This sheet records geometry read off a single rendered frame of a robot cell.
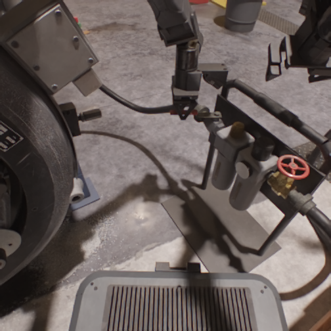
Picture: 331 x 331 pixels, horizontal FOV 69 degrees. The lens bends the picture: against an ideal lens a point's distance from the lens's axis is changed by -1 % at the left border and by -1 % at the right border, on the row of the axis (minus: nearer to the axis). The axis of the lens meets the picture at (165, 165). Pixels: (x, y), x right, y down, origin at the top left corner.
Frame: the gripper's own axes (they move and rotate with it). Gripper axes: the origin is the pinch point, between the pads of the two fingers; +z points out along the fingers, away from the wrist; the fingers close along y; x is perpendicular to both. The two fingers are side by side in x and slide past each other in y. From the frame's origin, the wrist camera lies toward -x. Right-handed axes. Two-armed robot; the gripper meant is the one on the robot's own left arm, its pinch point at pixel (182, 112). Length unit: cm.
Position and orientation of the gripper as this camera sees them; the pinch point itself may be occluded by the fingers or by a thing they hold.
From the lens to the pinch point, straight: 75.0
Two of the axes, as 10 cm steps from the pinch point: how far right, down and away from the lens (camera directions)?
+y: -0.4, -7.5, 6.6
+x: -10.0, 0.2, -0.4
